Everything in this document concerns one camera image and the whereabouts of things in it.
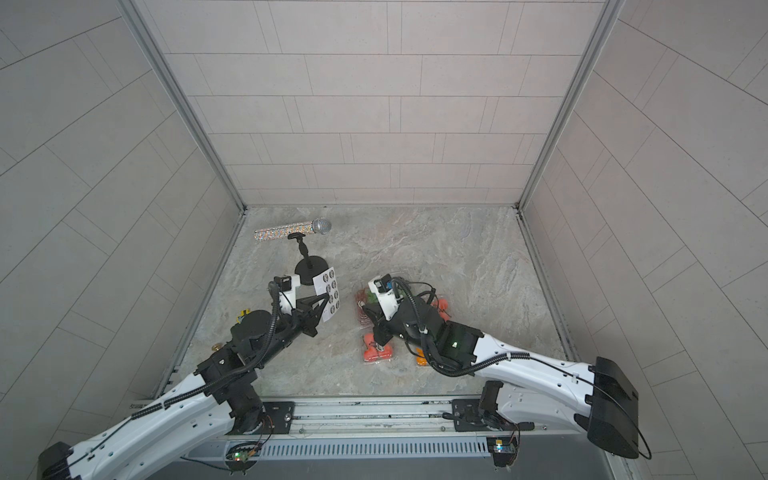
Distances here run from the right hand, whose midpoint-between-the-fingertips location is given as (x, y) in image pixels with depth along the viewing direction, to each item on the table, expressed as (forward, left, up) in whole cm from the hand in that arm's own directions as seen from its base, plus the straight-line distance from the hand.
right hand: (363, 313), depth 69 cm
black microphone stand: (+25, +20, -15) cm, 35 cm away
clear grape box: (+11, +1, -12) cm, 16 cm away
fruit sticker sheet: (+7, +9, +3) cm, 11 cm away
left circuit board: (-24, +27, -14) cm, 39 cm away
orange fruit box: (-6, -13, -17) cm, 23 cm away
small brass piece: (+1, +42, -15) cm, 45 cm away
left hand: (+5, +7, +1) cm, 8 cm away
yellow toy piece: (+10, +38, -16) cm, 42 cm away
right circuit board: (-26, -30, -21) cm, 45 cm away
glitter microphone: (+24, +12, +6) cm, 27 cm away
